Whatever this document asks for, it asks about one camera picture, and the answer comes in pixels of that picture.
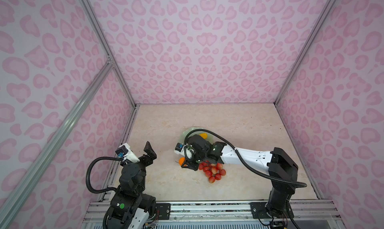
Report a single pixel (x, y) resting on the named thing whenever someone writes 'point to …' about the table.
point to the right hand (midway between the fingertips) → (184, 162)
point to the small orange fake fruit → (181, 161)
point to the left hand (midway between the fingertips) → (141, 144)
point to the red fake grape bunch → (212, 171)
